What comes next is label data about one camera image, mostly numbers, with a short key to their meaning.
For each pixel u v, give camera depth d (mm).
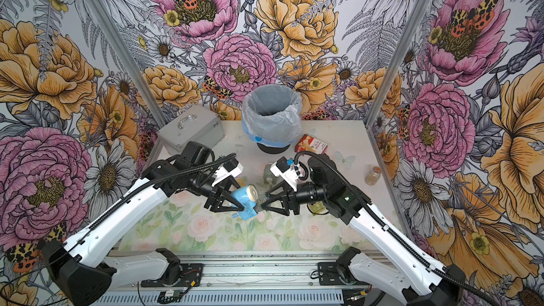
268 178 919
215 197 566
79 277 372
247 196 587
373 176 914
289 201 550
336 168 439
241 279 742
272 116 867
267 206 588
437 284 384
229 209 596
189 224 858
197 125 1019
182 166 557
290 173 570
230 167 568
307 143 1084
